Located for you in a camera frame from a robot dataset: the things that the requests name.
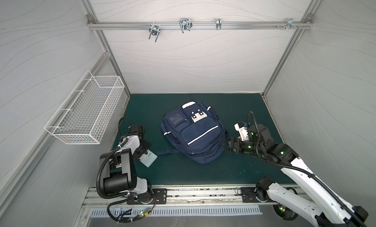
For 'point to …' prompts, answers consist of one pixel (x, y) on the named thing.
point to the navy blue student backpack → (194, 129)
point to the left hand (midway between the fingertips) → (146, 148)
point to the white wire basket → (83, 115)
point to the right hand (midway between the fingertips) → (228, 140)
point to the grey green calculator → (147, 159)
